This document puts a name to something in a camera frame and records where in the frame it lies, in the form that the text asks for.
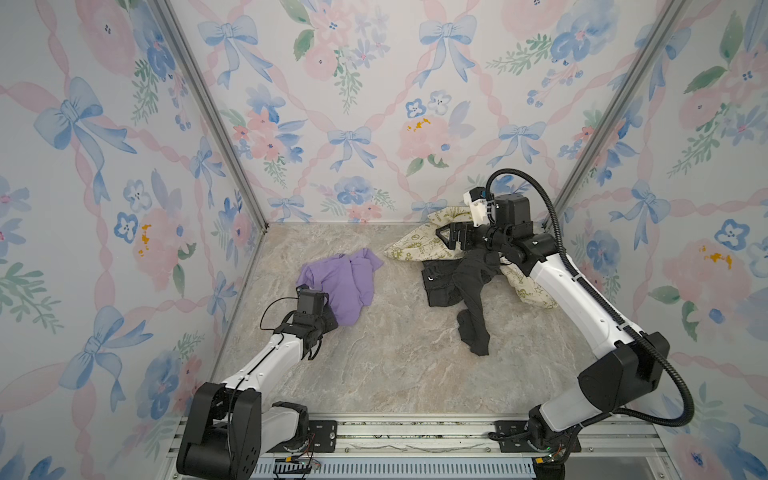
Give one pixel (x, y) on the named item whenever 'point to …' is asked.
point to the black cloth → (460, 280)
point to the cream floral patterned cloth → (422, 243)
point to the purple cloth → (347, 280)
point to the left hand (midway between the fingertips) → (328, 313)
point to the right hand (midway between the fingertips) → (449, 228)
